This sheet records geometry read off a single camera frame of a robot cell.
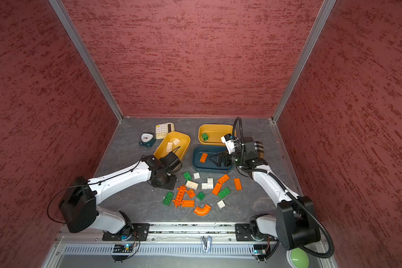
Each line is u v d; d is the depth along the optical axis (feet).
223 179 3.01
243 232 2.43
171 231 2.49
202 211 2.62
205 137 3.52
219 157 2.36
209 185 2.87
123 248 2.34
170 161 2.19
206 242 2.30
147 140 3.39
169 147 3.37
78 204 1.36
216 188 2.87
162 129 3.64
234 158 2.36
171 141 3.49
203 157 3.26
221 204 2.70
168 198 2.73
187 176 2.94
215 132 3.72
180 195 2.78
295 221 1.44
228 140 2.43
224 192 2.79
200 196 2.80
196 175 3.02
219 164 2.38
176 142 3.48
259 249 2.35
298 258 2.21
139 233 2.40
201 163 3.18
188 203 2.71
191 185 2.87
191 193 2.78
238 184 2.94
